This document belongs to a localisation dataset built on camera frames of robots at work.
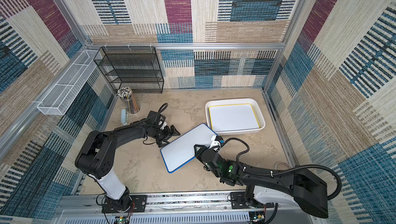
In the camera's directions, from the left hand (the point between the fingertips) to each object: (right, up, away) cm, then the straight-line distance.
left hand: (176, 138), depth 92 cm
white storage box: (+37, +22, +17) cm, 46 cm away
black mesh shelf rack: (-30, +46, +17) cm, 57 cm away
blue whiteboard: (+3, -7, +1) cm, 8 cm away
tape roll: (+55, -12, -7) cm, 57 cm away
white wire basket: (-50, +22, -21) cm, 59 cm away
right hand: (+11, -2, -13) cm, 17 cm away
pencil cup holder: (-30, +20, +10) cm, 37 cm away
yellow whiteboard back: (+33, +12, +10) cm, 36 cm away
